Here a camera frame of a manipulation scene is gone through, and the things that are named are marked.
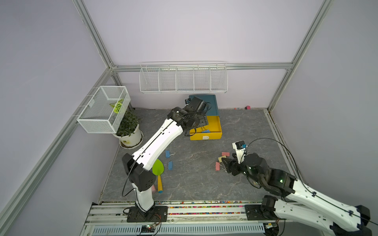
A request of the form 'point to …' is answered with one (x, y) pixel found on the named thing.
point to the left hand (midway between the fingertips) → (201, 122)
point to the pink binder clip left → (217, 166)
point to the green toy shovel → (158, 169)
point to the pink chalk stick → (153, 189)
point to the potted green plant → (129, 132)
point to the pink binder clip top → (225, 153)
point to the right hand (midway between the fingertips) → (226, 156)
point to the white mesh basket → (105, 111)
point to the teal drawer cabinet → (212, 107)
